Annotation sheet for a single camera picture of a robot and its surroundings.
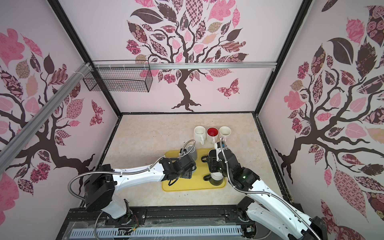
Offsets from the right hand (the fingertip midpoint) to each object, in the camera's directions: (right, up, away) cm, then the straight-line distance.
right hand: (208, 158), depth 76 cm
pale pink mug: (+13, +13, +22) cm, 29 cm away
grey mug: (-8, +1, +11) cm, 14 cm away
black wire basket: (-70, +56, +46) cm, 101 cm away
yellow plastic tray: (-6, -15, +7) cm, 18 cm away
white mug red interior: (+5, +11, +27) cm, 29 cm away
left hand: (-13, -10, +6) cm, 17 cm away
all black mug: (+2, -2, +8) cm, 8 cm away
